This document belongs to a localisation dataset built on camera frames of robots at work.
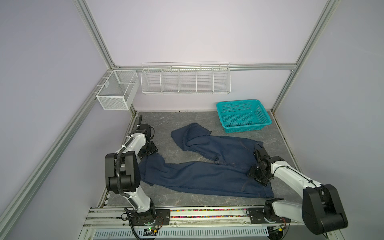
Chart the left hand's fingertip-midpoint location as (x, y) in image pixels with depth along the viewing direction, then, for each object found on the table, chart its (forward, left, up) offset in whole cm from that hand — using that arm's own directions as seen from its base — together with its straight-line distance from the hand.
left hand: (151, 155), depth 90 cm
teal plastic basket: (+34, -68, -7) cm, 76 cm away
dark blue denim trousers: (-15, -46, -5) cm, 49 cm away
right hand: (-17, -61, -5) cm, 63 cm away
